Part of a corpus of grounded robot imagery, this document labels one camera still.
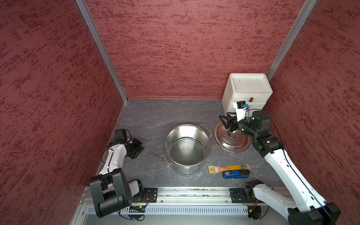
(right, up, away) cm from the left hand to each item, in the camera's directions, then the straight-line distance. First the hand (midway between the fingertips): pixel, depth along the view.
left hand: (144, 149), depth 85 cm
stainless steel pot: (+27, -1, +7) cm, 28 cm away
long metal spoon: (+9, -6, +1) cm, 11 cm away
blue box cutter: (+55, -12, -7) cm, 57 cm away
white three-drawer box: (+76, +40, +12) cm, 86 cm away
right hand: (+45, +20, -13) cm, 51 cm away
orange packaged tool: (+44, -12, -2) cm, 46 cm away
